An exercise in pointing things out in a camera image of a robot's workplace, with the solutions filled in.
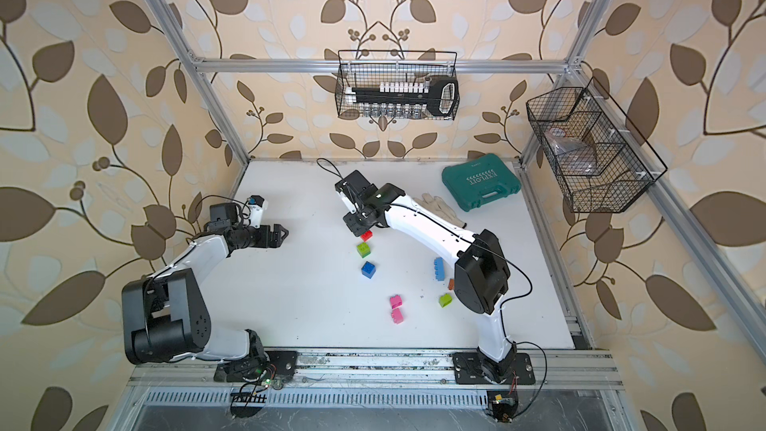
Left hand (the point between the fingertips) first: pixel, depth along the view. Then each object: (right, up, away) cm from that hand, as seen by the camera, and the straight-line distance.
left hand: (265, 228), depth 91 cm
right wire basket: (+91, +19, -18) cm, 95 cm away
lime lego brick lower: (+55, -20, -7) cm, 58 cm away
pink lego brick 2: (+41, -23, -10) cm, 48 cm away
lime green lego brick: (+31, -7, +1) cm, 31 cm away
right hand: (+30, +3, -5) cm, 30 cm away
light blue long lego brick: (+54, -12, -2) cm, 55 cm away
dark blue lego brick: (+32, -12, -2) cm, 35 cm away
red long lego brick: (+32, -2, -5) cm, 32 cm away
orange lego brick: (+57, -16, -4) cm, 59 cm away
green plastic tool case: (+72, +15, +17) cm, 75 cm away
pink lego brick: (+41, -20, -7) cm, 46 cm away
